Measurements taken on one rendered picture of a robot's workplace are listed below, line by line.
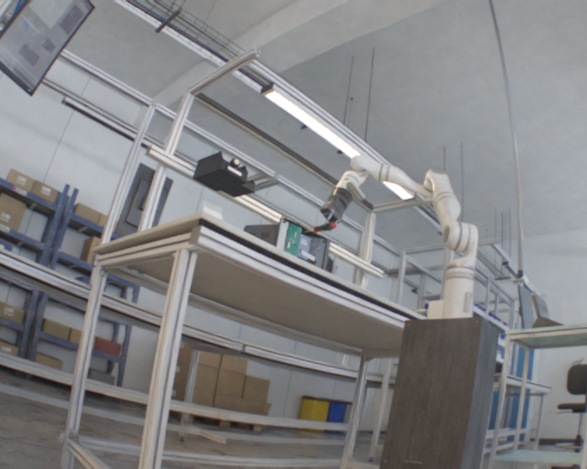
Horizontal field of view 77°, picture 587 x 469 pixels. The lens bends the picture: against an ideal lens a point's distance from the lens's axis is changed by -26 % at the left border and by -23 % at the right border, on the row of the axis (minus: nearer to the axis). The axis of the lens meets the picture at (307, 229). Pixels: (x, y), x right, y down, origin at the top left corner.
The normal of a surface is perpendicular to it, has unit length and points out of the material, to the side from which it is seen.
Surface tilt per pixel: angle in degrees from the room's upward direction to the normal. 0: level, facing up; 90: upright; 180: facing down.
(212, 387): 90
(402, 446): 90
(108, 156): 90
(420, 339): 90
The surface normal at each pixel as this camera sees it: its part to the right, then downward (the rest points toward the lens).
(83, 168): 0.73, -0.14
